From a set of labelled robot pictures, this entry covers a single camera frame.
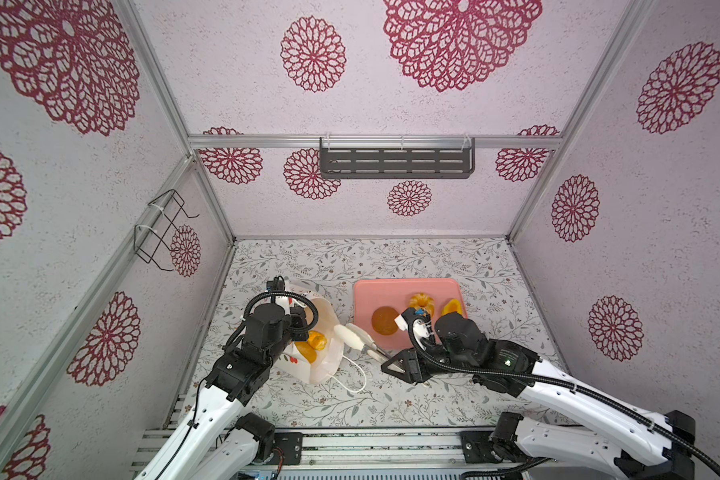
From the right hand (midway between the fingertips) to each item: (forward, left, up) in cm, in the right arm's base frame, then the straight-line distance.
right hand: (386, 363), depth 64 cm
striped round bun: (+29, -13, -20) cm, 37 cm away
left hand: (+13, +21, -2) cm, 25 cm away
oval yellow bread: (+28, -23, -20) cm, 42 cm away
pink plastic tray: (+32, +2, -25) cm, 41 cm away
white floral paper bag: (+4, +23, -11) cm, 26 cm away
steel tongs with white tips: (+5, +7, +1) cm, 9 cm away
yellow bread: (+12, +19, -16) cm, 28 cm away
